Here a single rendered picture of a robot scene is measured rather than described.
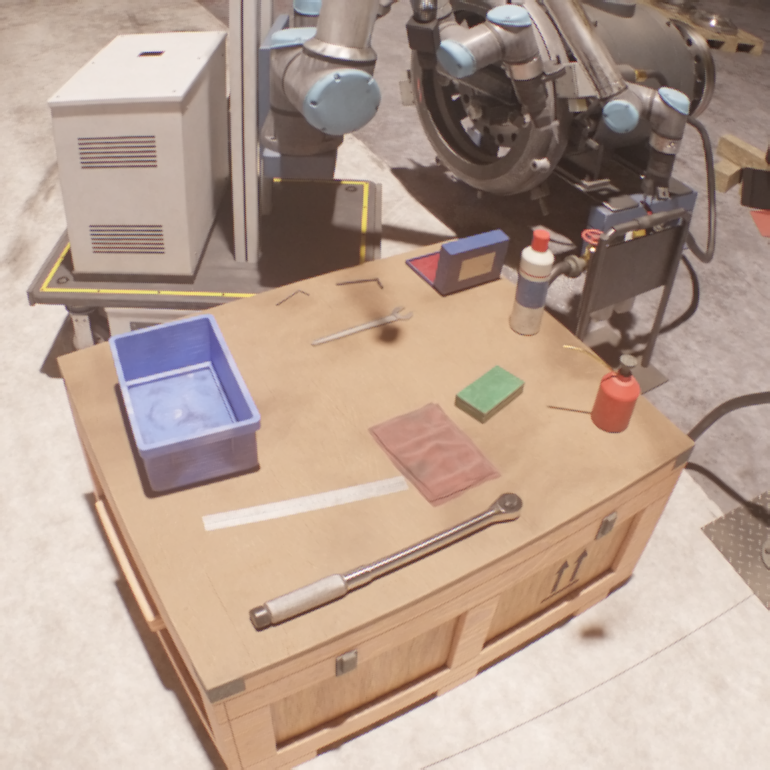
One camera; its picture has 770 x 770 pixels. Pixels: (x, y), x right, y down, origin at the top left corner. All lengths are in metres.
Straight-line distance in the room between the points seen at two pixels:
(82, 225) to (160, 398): 0.69
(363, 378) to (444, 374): 0.15
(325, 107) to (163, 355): 0.56
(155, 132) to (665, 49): 1.84
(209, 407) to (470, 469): 0.47
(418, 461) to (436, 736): 0.58
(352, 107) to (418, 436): 0.63
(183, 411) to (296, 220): 0.98
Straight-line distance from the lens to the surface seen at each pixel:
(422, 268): 1.79
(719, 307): 2.89
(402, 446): 1.34
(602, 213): 2.72
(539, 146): 2.39
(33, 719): 1.66
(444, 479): 1.29
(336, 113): 1.53
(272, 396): 1.44
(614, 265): 2.03
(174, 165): 1.86
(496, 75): 2.49
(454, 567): 1.20
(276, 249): 2.13
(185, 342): 1.46
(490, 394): 1.44
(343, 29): 1.51
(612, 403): 1.43
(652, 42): 2.88
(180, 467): 1.26
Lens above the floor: 1.44
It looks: 40 degrees down
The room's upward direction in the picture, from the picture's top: 3 degrees clockwise
